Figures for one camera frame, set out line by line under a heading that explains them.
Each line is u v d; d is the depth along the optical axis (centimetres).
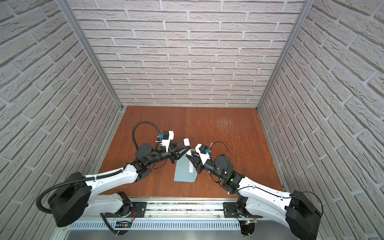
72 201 41
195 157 69
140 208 74
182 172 85
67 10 71
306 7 70
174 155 63
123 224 72
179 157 66
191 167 87
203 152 60
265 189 50
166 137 61
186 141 66
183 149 66
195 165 67
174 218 73
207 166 64
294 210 42
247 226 71
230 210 74
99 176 48
